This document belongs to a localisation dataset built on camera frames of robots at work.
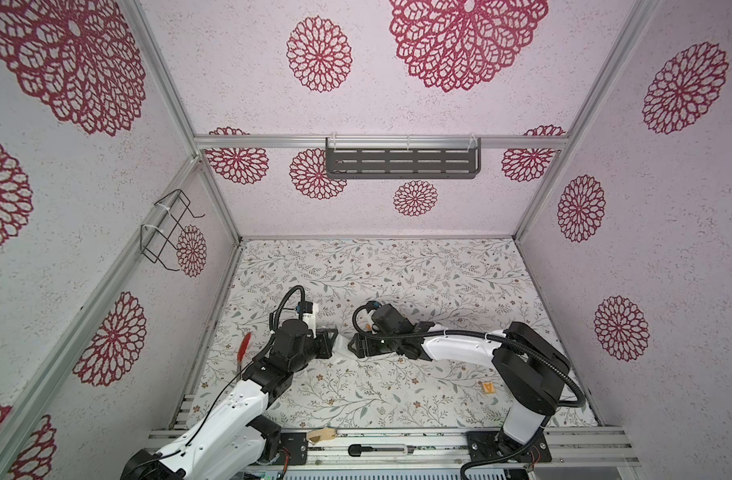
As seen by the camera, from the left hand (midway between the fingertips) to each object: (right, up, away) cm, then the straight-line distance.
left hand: (335, 337), depth 82 cm
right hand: (+5, -2, +4) cm, 7 cm away
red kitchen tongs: (-28, -6, +4) cm, 28 cm away
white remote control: (+2, -3, 0) cm, 3 cm away
